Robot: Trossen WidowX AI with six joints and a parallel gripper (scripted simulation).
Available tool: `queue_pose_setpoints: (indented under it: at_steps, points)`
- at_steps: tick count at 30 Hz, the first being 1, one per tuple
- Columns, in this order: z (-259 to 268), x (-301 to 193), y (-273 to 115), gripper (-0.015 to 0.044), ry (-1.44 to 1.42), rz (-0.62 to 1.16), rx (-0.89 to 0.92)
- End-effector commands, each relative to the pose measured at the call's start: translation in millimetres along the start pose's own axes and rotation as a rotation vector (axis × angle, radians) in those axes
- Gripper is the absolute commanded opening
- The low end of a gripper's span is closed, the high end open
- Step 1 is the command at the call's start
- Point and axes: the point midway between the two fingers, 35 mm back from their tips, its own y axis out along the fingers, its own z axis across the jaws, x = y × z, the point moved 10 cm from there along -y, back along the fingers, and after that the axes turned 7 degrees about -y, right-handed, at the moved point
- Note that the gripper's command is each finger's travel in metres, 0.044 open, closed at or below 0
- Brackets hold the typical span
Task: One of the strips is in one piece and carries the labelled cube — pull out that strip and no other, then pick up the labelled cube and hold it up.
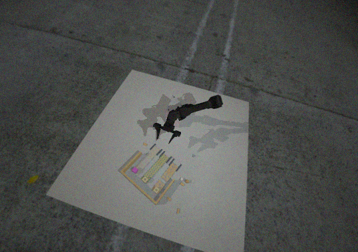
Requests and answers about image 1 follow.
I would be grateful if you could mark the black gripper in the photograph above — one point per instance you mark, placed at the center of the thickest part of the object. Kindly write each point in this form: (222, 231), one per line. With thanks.
(158, 126)

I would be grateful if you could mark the tan strip with teal polka dots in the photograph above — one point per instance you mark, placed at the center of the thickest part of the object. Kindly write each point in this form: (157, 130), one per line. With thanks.
(162, 160)

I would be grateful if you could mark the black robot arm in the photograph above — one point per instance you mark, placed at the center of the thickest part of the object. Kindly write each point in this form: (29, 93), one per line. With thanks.
(184, 111)

